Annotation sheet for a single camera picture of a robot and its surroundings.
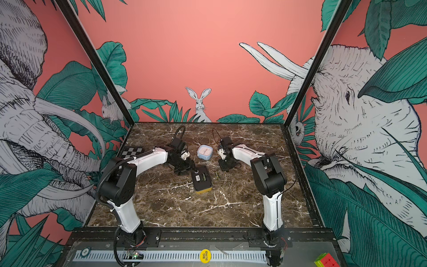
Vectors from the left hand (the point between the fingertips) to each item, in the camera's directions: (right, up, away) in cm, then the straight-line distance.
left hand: (196, 169), depth 91 cm
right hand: (+16, +1, +7) cm, 17 cm away
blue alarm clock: (+4, +9, +11) cm, 14 cm away
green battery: (+12, -5, +3) cm, 13 cm away
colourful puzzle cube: (+56, -32, -25) cm, 69 cm away
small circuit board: (-24, -33, -21) cm, 46 cm away
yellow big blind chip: (+7, -33, -21) cm, 40 cm away
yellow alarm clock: (+3, -6, -1) cm, 7 cm away
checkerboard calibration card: (-42, +9, +10) cm, 44 cm away
